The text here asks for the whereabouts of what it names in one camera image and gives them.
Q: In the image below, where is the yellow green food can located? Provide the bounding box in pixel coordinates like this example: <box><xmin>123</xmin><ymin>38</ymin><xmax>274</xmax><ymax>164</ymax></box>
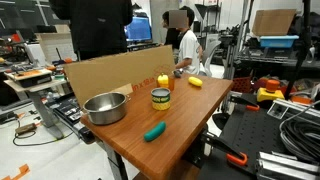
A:
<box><xmin>150</xmin><ymin>87</ymin><xmax>172</xmax><ymax>111</ymax></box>

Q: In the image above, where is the small grey metal object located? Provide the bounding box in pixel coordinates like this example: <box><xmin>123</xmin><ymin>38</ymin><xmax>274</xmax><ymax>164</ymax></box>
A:
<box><xmin>172</xmin><ymin>69</ymin><xmax>184</xmax><ymax>79</ymax></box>

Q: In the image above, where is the yellow toy lemon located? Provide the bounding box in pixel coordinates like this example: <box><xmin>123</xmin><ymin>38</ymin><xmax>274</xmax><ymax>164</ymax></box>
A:
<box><xmin>187</xmin><ymin>76</ymin><xmax>204</xmax><ymax>88</ymax></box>

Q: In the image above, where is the wooden table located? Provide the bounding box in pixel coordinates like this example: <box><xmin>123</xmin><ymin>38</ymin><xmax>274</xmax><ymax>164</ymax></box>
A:
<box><xmin>79</xmin><ymin>73</ymin><xmax>234</xmax><ymax>180</ymax></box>

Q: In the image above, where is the teal toy cucumber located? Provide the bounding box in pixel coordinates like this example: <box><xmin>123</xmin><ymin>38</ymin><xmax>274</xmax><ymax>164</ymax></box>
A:
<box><xmin>143</xmin><ymin>121</ymin><xmax>167</xmax><ymax>142</ymax></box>

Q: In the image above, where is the person in white shirt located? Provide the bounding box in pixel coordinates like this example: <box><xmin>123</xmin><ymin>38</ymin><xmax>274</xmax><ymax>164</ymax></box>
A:
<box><xmin>161</xmin><ymin>5</ymin><xmax>208</xmax><ymax>76</ymax></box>

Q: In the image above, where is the brown cardboard sheet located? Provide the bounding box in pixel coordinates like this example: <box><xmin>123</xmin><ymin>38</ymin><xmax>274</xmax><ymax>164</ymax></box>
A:
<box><xmin>63</xmin><ymin>44</ymin><xmax>177</xmax><ymax>108</ymax></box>

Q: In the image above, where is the stainless steel pot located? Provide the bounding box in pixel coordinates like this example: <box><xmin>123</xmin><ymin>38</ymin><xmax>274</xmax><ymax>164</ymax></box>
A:
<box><xmin>80</xmin><ymin>91</ymin><xmax>132</xmax><ymax>126</ymax></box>

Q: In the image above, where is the grey office chair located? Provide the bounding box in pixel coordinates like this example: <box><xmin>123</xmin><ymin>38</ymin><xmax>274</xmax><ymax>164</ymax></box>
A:
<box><xmin>199</xmin><ymin>39</ymin><xmax>223</xmax><ymax>78</ymax></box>

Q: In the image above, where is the blue lit computer monitor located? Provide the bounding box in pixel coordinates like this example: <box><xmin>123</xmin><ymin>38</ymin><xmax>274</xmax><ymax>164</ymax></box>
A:
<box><xmin>124</xmin><ymin>16</ymin><xmax>153</xmax><ymax>43</ymax></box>

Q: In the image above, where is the red plastic basket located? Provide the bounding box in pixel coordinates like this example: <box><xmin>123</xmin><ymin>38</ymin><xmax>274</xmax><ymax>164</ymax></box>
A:
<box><xmin>231</xmin><ymin>76</ymin><xmax>253</xmax><ymax>94</ymax></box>

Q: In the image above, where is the person in black clothes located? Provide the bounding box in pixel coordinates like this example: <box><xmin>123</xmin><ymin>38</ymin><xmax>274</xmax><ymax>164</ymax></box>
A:
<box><xmin>49</xmin><ymin>0</ymin><xmax>134</xmax><ymax>62</ymax></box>

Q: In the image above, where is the black power strip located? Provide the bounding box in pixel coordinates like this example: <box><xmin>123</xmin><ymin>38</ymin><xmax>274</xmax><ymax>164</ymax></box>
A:
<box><xmin>53</xmin><ymin>96</ymin><xmax>84</xmax><ymax>126</ymax></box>

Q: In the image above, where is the black perforated breadboard table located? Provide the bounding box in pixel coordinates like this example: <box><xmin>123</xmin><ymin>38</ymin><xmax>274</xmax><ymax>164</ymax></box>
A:
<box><xmin>198</xmin><ymin>99</ymin><xmax>320</xmax><ymax>180</ymax></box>

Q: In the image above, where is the yellow emergency stop button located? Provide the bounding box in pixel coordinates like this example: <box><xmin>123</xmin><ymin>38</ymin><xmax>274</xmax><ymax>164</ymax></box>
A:
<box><xmin>256</xmin><ymin>79</ymin><xmax>286</xmax><ymax>103</ymax></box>

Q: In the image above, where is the white side desk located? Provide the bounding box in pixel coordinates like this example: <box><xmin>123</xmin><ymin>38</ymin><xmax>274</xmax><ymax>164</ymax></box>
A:
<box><xmin>3</xmin><ymin>68</ymin><xmax>71</xmax><ymax>139</ymax></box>

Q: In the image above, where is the blue plastic bin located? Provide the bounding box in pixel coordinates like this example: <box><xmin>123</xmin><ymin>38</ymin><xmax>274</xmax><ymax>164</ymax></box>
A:
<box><xmin>258</xmin><ymin>34</ymin><xmax>300</xmax><ymax>49</ymax></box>

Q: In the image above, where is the black orange device box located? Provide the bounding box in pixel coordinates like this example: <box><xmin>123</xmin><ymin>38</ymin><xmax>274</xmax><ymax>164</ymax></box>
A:
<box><xmin>4</xmin><ymin>68</ymin><xmax>54</xmax><ymax>89</ymax></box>

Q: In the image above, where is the large brown cardboard box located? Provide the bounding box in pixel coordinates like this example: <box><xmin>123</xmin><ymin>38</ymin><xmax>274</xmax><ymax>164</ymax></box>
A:
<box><xmin>251</xmin><ymin>8</ymin><xmax>297</xmax><ymax>37</ymax></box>

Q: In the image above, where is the aluminium extrusion with plate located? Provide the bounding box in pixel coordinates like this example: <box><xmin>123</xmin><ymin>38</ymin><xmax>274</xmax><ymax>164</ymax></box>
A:
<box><xmin>266</xmin><ymin>98</ymin><xmax>320</xmax><ymax>121</ymax></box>

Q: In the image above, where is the small brown floor box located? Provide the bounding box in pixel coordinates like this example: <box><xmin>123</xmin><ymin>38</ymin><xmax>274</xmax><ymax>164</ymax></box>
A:
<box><xmin>14</xmin><ymin>122</ymin><xmax>38</xmax><ymax>135</ymax></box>

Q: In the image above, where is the black vertical pole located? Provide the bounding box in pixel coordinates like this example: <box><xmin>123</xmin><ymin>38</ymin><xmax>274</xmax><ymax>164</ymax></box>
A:
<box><xmin>284</xmin><ymin>0</ymin><xmax>313</xmax><ymax>101</ymax></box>

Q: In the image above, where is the aluminium extrusion bar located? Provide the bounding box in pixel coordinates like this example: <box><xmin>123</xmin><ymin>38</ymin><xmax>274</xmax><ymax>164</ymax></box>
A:
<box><xmin>256</xmin><ymin>151</ymin><xmax>320</xmax><ymax>180</ymax></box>

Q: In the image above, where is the black clamp orange handle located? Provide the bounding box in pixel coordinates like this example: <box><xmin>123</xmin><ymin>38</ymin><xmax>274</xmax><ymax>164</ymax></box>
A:
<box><xmin>200</xmin><ymin>132</ymin><xmax>249</xmax><ymax>167</ymax></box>
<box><xmin>229</xmin><ymin>91</ymin><xmax>261</xmax><ymax>112</ymax></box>

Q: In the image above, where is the black cable bundle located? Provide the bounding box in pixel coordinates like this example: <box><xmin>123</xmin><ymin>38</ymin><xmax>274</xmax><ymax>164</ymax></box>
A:
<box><xmin>279</xmin><ymin>99</ymin><xmax>320</xmax><ymax>164</ymax></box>

